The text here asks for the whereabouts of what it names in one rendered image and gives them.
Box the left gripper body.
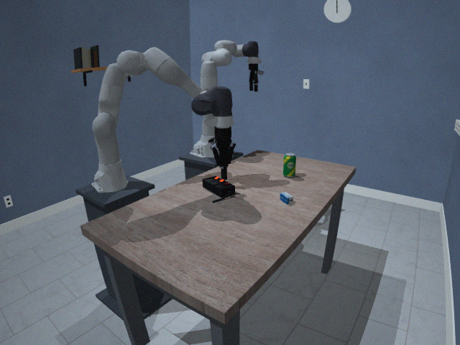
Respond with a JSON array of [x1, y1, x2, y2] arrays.
[[249, 64, 258, 75]]

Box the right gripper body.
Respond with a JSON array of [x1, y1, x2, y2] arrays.
[[215, 126, 231, 150]]

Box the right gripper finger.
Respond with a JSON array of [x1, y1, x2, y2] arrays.
[[211, 143, 226, 180], [224, 142, 236, 180]]

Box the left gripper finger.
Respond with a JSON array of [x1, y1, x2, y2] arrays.
[[252, 71, 259, 92], [249, 71, 254, 91]]

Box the black power strip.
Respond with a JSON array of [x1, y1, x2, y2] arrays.
[[203, 176, 235, 203]]

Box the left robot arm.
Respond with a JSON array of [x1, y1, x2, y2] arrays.
[[190, 40, 262, 158]]

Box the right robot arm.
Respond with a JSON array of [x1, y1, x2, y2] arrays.
[[91, 47, 235, 193]]

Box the green drink can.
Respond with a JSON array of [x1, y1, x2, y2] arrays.
[[283, 153, 296, 178]]

